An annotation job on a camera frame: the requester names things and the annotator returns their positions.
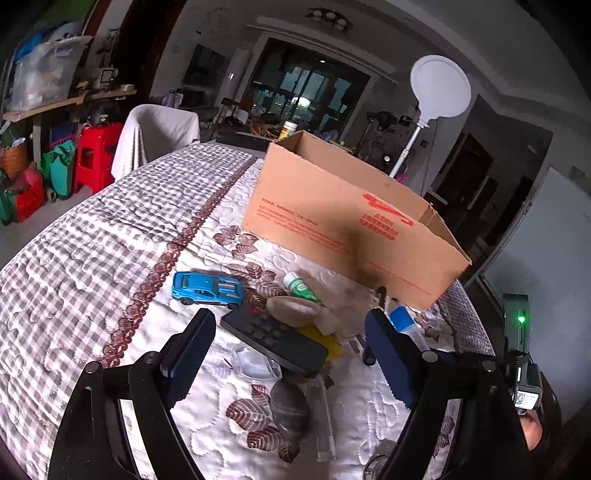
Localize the black remote control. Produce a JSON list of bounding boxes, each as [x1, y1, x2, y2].
[[221, 305, 329, 378]]

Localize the green white tube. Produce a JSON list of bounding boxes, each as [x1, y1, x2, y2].
[[283, 272, 324, 307]]

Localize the wall television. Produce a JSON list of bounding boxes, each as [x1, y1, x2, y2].
[[182, 44, 225, 88]]

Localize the yellow sponge pad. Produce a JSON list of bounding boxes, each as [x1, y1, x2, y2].
[[297, 324, 342, 362]]

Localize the red plastic stool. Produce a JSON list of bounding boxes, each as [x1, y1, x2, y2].
[[73, 122, 123, 194]]

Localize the white covered chair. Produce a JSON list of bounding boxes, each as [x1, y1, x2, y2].
[[111, 104, 200, 181]]

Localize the brown cardboard box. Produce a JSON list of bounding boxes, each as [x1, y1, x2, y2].
[[242, 131, 472, 310]]

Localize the beige seashell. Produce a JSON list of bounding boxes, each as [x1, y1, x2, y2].
[[266, 296, 321, 328]]

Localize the clear round dish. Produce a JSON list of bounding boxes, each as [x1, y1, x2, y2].
[[230, 343, 283, 383]]

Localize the clear plastic tube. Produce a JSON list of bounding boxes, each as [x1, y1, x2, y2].
[[308, 377, 337, 463]]

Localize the blue cap bottle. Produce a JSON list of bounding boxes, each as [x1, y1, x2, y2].
[[389, 306, 430, 352]]

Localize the white round floor lamp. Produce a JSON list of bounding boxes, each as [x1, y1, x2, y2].
[[390, 55, 472, 178]]

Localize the blue toy car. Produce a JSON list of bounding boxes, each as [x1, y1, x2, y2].
[[171, 272, 245, 310]]

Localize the green bag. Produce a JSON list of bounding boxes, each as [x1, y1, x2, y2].
[[40, 140, 76, 199]]

